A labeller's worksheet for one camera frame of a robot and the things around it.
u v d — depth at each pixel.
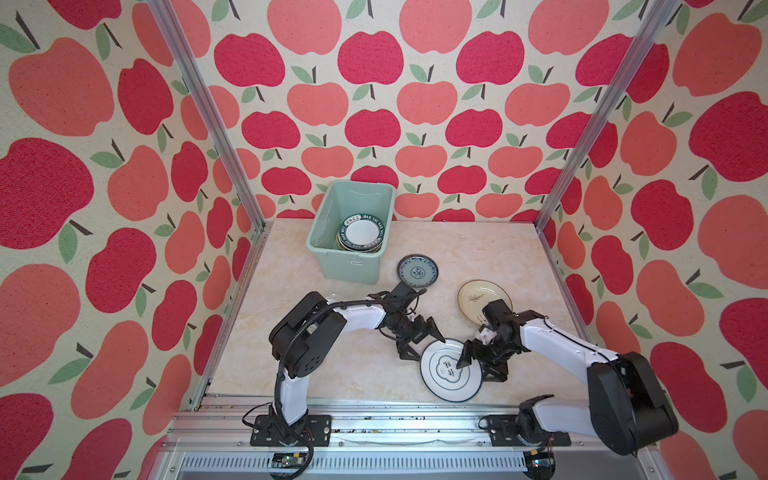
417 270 1.08
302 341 0.49
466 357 0.76
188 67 0.77
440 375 0.82
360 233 1.19
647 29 0.72
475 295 0.99
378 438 0.74
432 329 0.79
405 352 0.83
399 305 0.75
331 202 1.08
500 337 0.67
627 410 0.41
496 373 0.75
